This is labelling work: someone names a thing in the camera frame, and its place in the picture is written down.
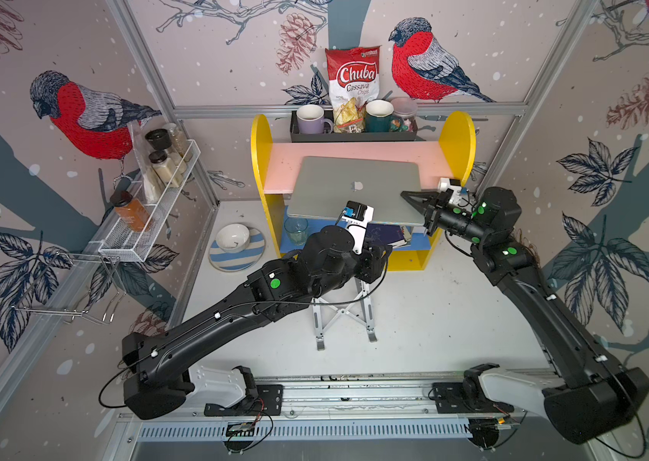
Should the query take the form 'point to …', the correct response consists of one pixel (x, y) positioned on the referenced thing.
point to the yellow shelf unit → (411, 247)
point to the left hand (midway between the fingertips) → (389, 241)
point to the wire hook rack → (78, 284)
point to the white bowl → (232, 237)
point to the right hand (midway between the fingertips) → (399, 194)
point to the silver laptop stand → (326, 313)
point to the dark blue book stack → (396, 235)
